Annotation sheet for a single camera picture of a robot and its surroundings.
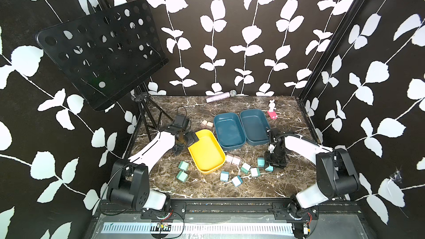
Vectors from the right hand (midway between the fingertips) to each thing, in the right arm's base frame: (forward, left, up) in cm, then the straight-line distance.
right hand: (267, 163), depth 87 cm
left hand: (+9, +40, +8) cm, 42 cm away
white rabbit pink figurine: (+37, -9, +4) cm, 38 cm away
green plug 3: (-6, +23, -1) cm, 24 cm away
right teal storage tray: (+26, +3, -1) cm, 26 cm away
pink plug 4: (+2, +16, 0) cm, 16 cm away
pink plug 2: (+24, +32, +1) cm, 40 cm away
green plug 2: (-7, +45, +1) cm, 45 cm away
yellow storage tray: (+6, +32, -1) cm, 33 cm away
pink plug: (+24, +36, +2) cm, 43 cm away
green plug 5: (-2, +12, 0) cm, 12 cm away
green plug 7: (+1, +3, 0) cm, 3 cm away
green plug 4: (-9, +17, 0) cm, 19 cm away
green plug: (-2, +45, +1) cm, 45 cm away
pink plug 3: (+3, +20, -1) cm, 20 cm away
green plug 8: (-3, -1, 0) cm, 3 cm away
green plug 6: (-5, +7, 0) cm, 8 cm away
